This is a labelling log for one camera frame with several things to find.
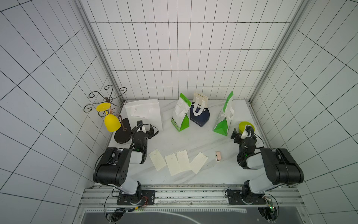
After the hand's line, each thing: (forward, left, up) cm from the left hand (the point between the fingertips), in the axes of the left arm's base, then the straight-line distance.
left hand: (143, 126), depth 93 cm
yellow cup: (-6, +15, +13) cm, 20 cm away
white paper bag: (+6, -4, +10) cm, 12 cm away
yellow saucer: (-2, +17, +23) cm, 29 cm away
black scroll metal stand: (-3, +24, +23) cm, 34 cm away
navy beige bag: (+7, -39, +5) cm, 40 cm away
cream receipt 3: (-21, -28, -8) cm, 36 cm away
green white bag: (+4, -26, +5) cm, 27 cm away
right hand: (-2, -68, +2) cm, 68 cm away
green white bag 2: (+3, -56, 0) cm, 56 cm away
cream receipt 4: (-21, -37, -8) cm, 43 cm away
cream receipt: (-20, -11, -8) cm, 24 cm away
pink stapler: (-18, -50, -5) cm, 53 cm away
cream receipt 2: (-22, -21, -9) cm, 32 cm away
